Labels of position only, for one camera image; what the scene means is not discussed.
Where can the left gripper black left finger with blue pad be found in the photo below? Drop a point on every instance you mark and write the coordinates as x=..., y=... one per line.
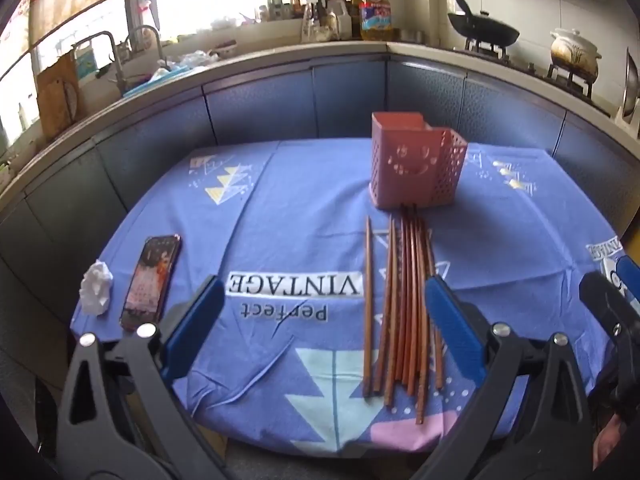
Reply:
x=120, y=417

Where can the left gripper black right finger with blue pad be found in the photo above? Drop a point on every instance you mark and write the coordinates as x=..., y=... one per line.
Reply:
x=527, y=417

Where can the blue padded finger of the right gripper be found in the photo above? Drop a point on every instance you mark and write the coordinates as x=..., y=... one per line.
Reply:
x=629, y=273

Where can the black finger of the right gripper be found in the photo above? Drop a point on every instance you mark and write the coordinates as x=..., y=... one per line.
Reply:
x=619, y=320

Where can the wooden chopstick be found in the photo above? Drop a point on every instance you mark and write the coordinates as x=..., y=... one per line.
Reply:
x=384, y=319
x=392, y=336
x=438, y=357
x=405, y=294
x=401, y=319
x=413, y=309
x=423, y=342
x=368, y=314

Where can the pink plastic utensil holder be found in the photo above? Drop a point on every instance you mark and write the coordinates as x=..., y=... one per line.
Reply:
x=413, y=163

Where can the crumpled white tissue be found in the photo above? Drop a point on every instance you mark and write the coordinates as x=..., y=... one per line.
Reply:
x=95, y=289

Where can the smartphone with red case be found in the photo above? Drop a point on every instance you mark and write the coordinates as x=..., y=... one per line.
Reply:
x=147, y=290

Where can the steel pot lid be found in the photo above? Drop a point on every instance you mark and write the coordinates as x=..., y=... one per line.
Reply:
x=631, y=89

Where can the black gas stove top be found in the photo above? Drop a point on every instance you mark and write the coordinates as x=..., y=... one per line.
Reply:
x=556, y=75

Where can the blue printed tablecloth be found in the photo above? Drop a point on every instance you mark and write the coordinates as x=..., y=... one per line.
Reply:
x=289, y=228

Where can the white ceramic clay pot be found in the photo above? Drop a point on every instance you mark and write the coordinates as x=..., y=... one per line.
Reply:
x=576, y=54

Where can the black wok with lid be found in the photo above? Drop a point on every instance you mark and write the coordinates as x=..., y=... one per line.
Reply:
x=481, y=27

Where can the small steel bowl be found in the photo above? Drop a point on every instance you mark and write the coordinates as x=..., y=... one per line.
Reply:
x=411, y=36

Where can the wooden cutting board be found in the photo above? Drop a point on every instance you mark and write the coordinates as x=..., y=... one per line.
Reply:
x=59, y=99

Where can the blue plastic basin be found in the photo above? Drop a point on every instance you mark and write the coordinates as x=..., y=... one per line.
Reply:
x=159, y=77

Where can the yellow cooking oil bottle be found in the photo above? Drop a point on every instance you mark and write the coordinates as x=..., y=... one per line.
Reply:
x=376, y=20

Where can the white plastic jug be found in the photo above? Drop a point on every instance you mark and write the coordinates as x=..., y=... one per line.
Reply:
x=343, y=19

